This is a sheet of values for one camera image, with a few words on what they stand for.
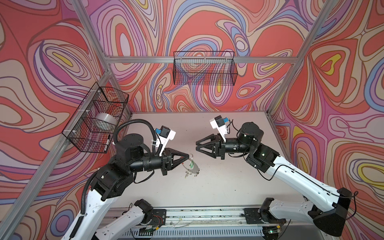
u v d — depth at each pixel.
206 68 0.96
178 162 0.51
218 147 0.50
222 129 0.52
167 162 0.45
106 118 0.73
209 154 0.52
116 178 0.39
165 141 0.46
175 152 0.50
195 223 0.73
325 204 0.39
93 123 0.70
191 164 0.54
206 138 0.57
